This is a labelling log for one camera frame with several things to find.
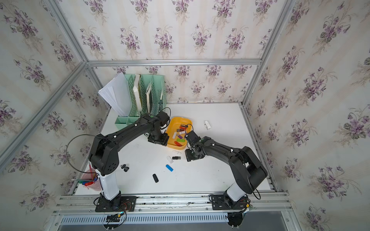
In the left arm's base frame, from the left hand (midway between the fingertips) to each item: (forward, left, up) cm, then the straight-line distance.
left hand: (164, 143), depth 87 cm
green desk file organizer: (+47, +8, +12) cm, 49 cm away
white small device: (+18, -29, -5) cm, 35 cm away
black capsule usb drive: (-18, +4, -8) cm, 20 cm away
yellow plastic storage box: (+19, -8, -7) cm, 22 cm away
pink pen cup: (-22, +35, +1) cm, 41 cm away
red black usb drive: (+16, -9, -8) cm, 21 cm away
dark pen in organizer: (+41, +7, -4) cm, 41 cm away
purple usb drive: (+9, -10, -7) cm, 15 cm away
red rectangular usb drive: (+18, -12, -7) cm, 22 cm away
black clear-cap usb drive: (-5, -7, -9) cm, 13 cm away
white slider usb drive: (+13, -11, -7) cm, 18 cm away
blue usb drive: (-12, -3, -9) cm, 15 cm away
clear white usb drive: (+11, -6, -7) cm, 14 cm away
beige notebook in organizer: (+33, +14, +12) cm, 38 cm away
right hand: (-6, -17, -6) cm, 19 cm away
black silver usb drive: (+21, -12, -8) cm, 25 cm away
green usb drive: (+8, -10, -8) cm, 15 cm away
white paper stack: (+30, +34, +15) cm, 48 cm away
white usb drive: (-7, -3, -8) cm, 11 cm away
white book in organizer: (+31, +19, +17) cm, 40 cm away
